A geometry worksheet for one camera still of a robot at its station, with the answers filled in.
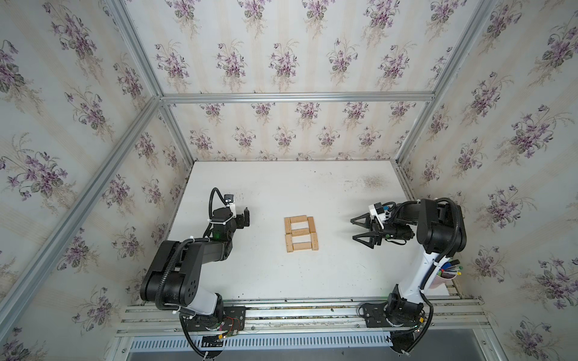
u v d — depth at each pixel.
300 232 0.93
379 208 0.76
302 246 0.89
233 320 0.72
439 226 0.60
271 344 0.76
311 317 0.75
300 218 0.98
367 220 0.86
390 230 0.79
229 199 0.80
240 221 0.84
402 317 0.68
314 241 0.91
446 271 0.75
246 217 0.86
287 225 0.95
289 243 0.90
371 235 0.76
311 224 0.95
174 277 0.44
